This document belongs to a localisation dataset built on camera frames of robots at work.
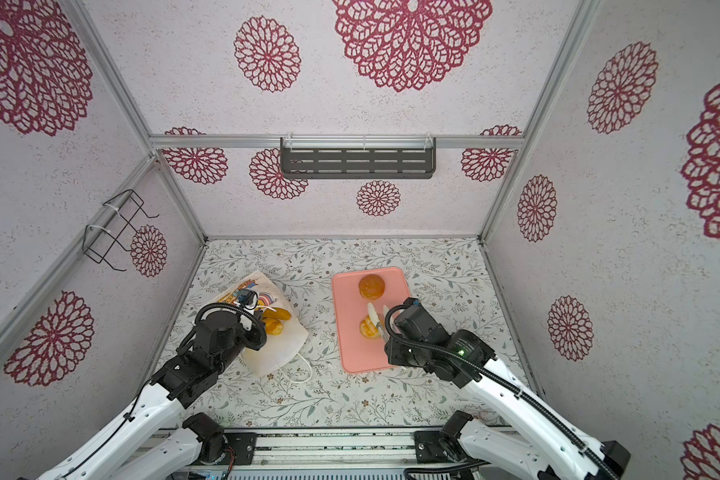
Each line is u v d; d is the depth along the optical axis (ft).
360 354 2.95
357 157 3.16
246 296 2.07
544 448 1.31
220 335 1.80
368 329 2.99
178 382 1.69
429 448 2.36
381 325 1.88
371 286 3.34
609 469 1.21
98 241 2.39
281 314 2.96
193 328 1.82
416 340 1.67
